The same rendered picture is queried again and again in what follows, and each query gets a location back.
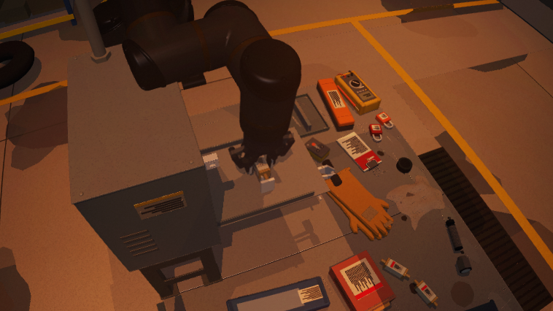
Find black torch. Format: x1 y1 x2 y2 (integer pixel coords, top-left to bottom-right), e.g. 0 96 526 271
444 216 465 253

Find red labelled box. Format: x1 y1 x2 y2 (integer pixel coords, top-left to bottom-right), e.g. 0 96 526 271
328 250 397 311

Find orange insulating gloves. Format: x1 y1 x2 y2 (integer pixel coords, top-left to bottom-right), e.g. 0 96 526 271
323 167 395 242

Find white red-banded fuse link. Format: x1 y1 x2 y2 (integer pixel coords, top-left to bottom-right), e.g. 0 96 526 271
411 279 439 306
380 257 411 280

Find grey conduit pipe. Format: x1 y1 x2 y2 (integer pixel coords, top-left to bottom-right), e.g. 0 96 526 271
73 0 112 64

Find yellow multimeter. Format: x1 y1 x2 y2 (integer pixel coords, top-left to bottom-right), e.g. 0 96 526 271
334 69 382 116

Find white brass fuse link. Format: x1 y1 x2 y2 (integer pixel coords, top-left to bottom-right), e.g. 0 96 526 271
255 161 277 194

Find black rubber tyre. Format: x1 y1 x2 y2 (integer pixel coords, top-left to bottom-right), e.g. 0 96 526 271
0 40 36 91

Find small black cylinder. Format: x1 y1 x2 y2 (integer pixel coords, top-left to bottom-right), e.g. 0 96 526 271
455 254 473 277

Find orange rectangular case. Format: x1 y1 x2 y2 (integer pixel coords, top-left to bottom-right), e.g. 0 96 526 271
316 77 356 129

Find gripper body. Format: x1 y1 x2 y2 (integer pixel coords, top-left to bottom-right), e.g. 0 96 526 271
236 128 296 161

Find dark floor grate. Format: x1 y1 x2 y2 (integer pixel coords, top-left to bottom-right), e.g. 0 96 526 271
418 146 553 311

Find large grey metal cabinet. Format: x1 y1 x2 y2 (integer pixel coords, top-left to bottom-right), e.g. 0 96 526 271
66 46 224 300

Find blue and white small clip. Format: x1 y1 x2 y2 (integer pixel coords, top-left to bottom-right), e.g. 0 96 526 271
319 159 343 181

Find white switch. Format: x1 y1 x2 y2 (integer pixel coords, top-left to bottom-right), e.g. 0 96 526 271
202 151 221 171

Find grey fuse-switch unit body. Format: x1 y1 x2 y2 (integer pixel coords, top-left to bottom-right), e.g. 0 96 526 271
201 127 332 226

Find white and red tag card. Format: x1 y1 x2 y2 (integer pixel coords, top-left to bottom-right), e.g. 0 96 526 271
336 131 383 173

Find blue labelled tray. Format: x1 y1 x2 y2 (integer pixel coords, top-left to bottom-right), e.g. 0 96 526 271
225 276 332 311

